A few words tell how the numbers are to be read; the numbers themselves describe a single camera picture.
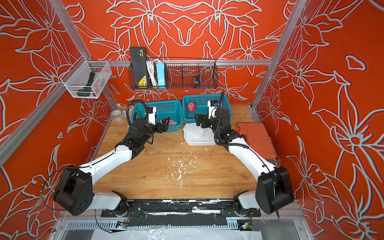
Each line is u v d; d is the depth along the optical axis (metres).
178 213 0.73
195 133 0.93
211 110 0.68
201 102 1.18
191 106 1.13
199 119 0.71
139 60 0.86
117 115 1.13
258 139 0.95
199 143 0.95
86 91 0.79
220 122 0.59
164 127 0.74
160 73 0.90
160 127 0.73
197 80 0.90
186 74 0.97
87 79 0.90
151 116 0.70
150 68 0.86
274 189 0.40
